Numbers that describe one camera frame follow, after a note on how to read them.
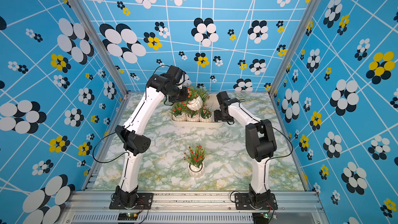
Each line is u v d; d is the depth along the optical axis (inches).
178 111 36.3
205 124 38.5
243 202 28.5
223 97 30.9
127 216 28.4
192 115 38.2
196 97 31.6
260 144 20.4
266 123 20.7
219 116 34.1
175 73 25.4
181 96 29.0
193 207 28.7
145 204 28.5
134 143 20.8
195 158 28.6
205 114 35.8
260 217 27.7
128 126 20.9
